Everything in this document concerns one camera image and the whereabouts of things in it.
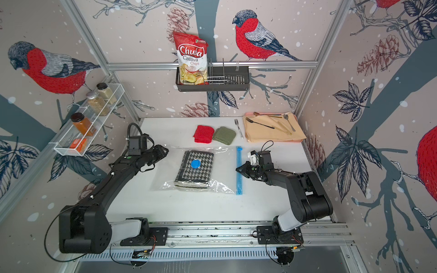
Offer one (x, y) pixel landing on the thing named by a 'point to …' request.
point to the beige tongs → (286, 131)
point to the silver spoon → (286, 116)
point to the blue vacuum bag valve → (196, 164)
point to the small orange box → (78, 144)
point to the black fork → (251, 121)
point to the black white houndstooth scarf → (190, 177)
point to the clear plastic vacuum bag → (223, 178)
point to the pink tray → (247, 114)
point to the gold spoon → (256, 114)
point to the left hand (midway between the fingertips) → (168, 147)
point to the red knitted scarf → (203, 134)
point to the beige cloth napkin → (255, 133)
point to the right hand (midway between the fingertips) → (236, 168)
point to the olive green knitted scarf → (225, 135)
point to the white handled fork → (236, 121)
